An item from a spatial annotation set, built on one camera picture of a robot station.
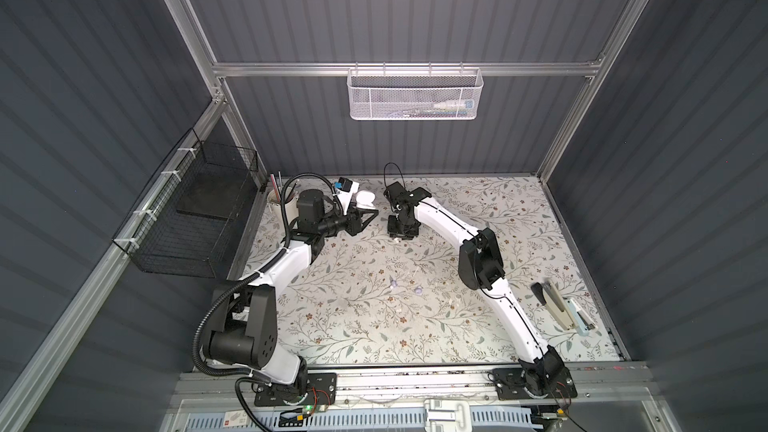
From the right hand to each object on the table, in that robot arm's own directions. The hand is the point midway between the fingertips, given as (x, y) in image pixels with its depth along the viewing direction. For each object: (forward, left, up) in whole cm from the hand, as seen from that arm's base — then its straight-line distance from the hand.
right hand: (396, 236), depth 102 cm
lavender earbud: (-17, +1, 0) cm, 17 cm away
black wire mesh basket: (-12, +53, +26) cm, 60 cm away
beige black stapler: (-27, -49, +1) cm, 56 cm away
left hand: (-6, +6, +21) cm, 23 cm away
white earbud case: (-4, +9, +24) cm, 26 cm away
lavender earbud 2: (-19, -7, -1) cm, 21 cm away
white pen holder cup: (+10, +42, +9) cm, 44 cm away
